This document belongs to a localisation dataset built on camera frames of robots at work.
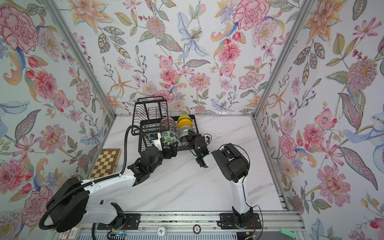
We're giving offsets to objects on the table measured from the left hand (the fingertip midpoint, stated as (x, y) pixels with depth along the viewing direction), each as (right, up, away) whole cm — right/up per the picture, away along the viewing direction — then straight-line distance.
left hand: (174, 144), depth 82 cm
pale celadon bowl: (+4, +7, +17) cm, 19 cm away
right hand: (+6, +9, +13) cm, 17 cm away
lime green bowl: (+4, +17, +26) cm, 32 cm away
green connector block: (+55, -41, -11) cm, 69 cm away
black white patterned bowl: (-5, +9, +21) cm, 24 cm away
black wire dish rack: (-20, +15, +27) cm, 37 cm away
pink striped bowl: (-8, +14, +29) cm, 33 cm away
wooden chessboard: (-42, -13, +10) cm, 46 cm away
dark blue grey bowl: (+4, +2, +19) cm, 20 cm away
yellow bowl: (+5, +13, +24) cm, 28 cm away
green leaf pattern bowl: (-6, +3, +21) cm, 22 cm away
